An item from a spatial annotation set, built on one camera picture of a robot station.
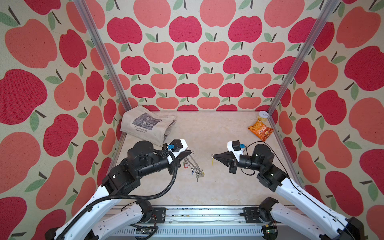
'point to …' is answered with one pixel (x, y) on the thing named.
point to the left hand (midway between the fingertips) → (191, 152)
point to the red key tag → (186, 165)
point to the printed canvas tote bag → (149, 126)
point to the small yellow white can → (263, 115)
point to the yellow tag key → (212, 161)
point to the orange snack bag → (261, 130)
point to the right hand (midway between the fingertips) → (218, 154)
